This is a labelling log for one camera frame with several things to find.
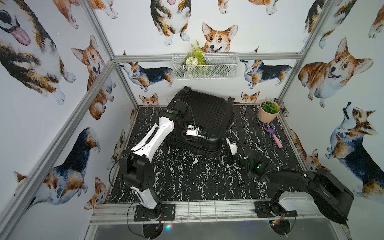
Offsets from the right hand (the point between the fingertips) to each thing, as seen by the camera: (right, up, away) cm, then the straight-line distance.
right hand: (222, 149), depth 84 cm
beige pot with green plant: (+34, +23, +19) cm, 46 cm away
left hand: (-18, +11, 0) cm, 21 cm away
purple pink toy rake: (+37, +11, +23) cm, 45 cm away
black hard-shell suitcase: (-4, +20, +4) cm, 21 cm away
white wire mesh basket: (-6, +51, +11) cm, 52 cm away
